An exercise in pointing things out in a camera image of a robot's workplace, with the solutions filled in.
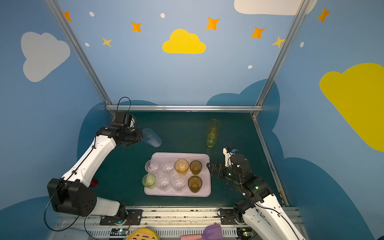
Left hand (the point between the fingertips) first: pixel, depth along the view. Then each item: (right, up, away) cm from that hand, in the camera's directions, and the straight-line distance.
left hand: (144, 135), depth 83 cm
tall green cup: (+40, -2, +19) cm, 45 cm away
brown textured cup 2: (+29, -27, +2) cm, 40 cm away
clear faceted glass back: (+12, -18, +4) cm, 22 cm away
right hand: (+39, -14, -9) cm, 42 cm away
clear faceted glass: (+4, -18, +4) cm, 19 cm away
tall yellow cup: (+42, +7, +18) cm, 46 cm away
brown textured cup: (+29, -19, +6) cm, 36 cm away
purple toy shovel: (+37, -46, -11) cm, 60 cm away
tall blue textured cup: (+2, -1, +4) cm, 5 cm away
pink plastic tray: (+19, -22, +2) cm, 29 cm away
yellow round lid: (+5, -45, -15) cm, 47 cm away
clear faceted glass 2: (+10, -27, +3) cm, 29 cm away
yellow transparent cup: (+21, -19, +8) cm, 29 cm away
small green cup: (+2, -26, +3) cm, 27 cm away
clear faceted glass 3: (+19, -28, +3) cm, 34 cm away
